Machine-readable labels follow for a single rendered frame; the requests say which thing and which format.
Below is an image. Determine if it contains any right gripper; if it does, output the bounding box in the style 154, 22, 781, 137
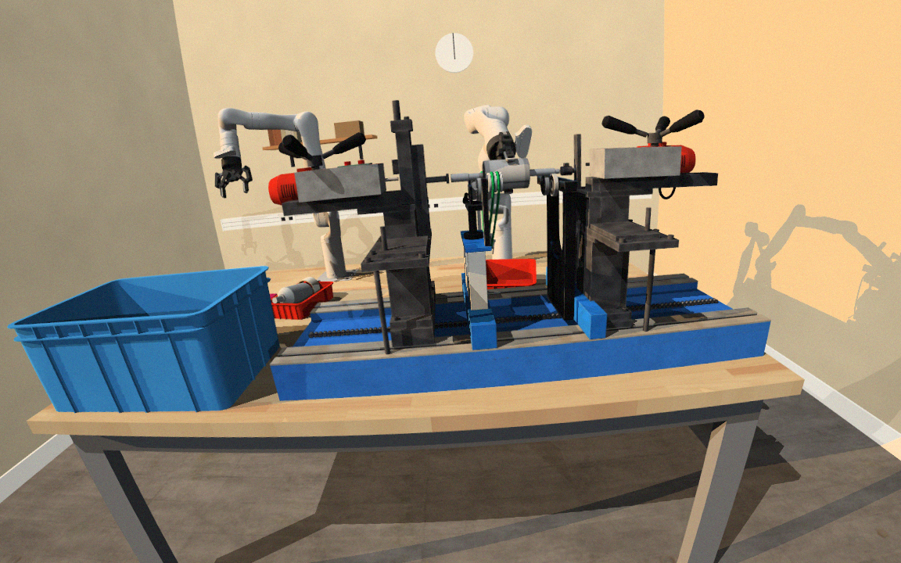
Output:
215, 156, 253, 199

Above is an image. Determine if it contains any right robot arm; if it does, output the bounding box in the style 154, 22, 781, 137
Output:
214, 108, 346, 278

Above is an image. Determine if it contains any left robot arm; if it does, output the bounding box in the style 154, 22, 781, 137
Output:
465, 105, 532, 260

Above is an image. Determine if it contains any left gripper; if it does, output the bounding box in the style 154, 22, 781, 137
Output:
486, 131, 516, 195

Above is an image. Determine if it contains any blue plastic crate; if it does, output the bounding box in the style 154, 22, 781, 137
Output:
7, 266, 280, 413

